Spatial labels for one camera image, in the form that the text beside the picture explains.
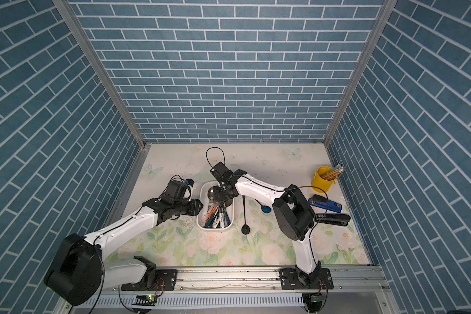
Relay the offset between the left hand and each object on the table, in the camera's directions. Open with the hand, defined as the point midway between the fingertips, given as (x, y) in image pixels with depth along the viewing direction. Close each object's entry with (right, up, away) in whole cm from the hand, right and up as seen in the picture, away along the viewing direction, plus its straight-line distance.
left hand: (203, 206), depth 86 cm
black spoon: (+19, -10, 0) cm, 21 cm away
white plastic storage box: (+3, -5, +3) cm, 6 cm away
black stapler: (+58, -5, -2) cm, 58 cm away
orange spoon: (+3, -4, +5) cm, 7 cm away
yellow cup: (+55, +9, +8) cm, 56 cm away
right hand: (+7, +4, +4) cm, 9 cm away
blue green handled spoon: (+28, -3, +6) cm, 29 cm away
